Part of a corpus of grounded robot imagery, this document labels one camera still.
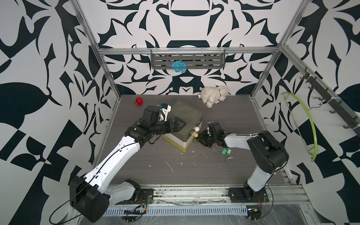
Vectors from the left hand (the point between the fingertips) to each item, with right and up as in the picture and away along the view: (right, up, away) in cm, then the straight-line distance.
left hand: (180, 122), depth 73 cm
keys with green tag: (+28, -20, +17) cm, 38 cm away
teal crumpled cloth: (-1, +36, +18) cm, 40 cm away
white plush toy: (+22, +17, +35) cm, 45 cm away
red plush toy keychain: (-32, +13, +39) cm, 52 cm away
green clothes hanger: (+60, -12, -9) cm, 62 cm away
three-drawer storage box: (+1, -9, +5) cm, 11 cm away
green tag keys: (+31, -20, +17) cm, 40 cm away
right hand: (+10, -11, +21) cm, 26 cm away
